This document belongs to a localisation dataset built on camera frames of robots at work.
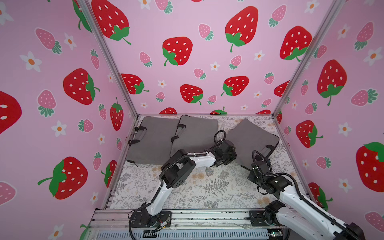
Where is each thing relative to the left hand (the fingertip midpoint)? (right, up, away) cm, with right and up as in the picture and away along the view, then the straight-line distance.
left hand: (240, 155), depth 92 cm
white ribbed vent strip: (-35, -35, -21) cm, 54 cm away
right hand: (+4, -10, -7) cm, 13 cm away
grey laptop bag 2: (-29, +12, +12) cm, 34 cm away
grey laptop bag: (-59, +7, +9) cm, 60 cm away
